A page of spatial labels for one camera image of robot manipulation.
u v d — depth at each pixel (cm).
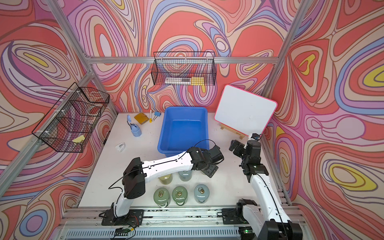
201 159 57
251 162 61
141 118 115
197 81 82
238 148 73
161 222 72
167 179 81
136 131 102
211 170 72
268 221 41
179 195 72
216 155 60
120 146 98
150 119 115
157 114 119
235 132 102
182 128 111
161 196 72
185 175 82
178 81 82
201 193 73
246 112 91
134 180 47
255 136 71
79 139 72
